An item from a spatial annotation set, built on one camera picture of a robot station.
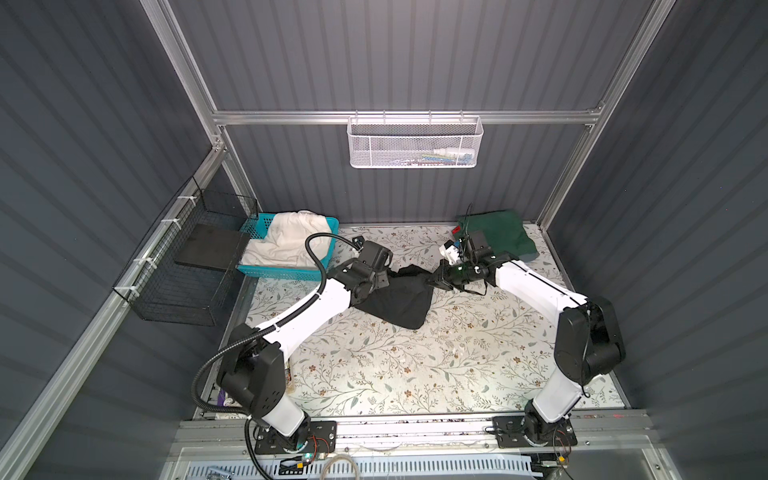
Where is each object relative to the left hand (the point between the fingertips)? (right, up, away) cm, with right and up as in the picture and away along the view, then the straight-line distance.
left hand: (377, 273), depth 86 cm
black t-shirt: (+8, -8, -2) cm, 12 cm away
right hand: (+15, -3, +1) cm, 16 cm away
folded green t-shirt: (+46, +14, +23) cm, 54 cm away
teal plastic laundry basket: (-47, +15, +26) cm, 55 cm away
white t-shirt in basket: (-36, +11, +27) cm, 46 cm away
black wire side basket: (-48, +4, -9) cm, 49 cm away
